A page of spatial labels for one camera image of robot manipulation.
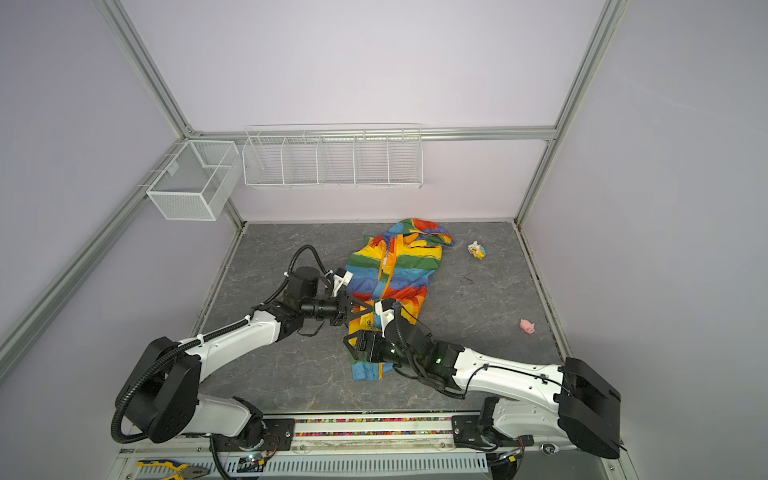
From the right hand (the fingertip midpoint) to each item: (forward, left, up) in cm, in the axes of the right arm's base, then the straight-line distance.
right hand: (354, 344), depth 73 cm
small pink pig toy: (+12, -50, -15) cm, 54 cm away
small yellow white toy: (+41, -40, -13) cm, 58 cm away
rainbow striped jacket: (+35, -9, -14) cm, 38 cm away
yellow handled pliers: (-24, +38, -14) cm, 48 cm away
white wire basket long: (+60, +9, +14) cm, 63 cm away
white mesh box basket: (+50, +55, +12) cm, 75 cm away
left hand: (+8, -4, +1) cm, 9 cm away
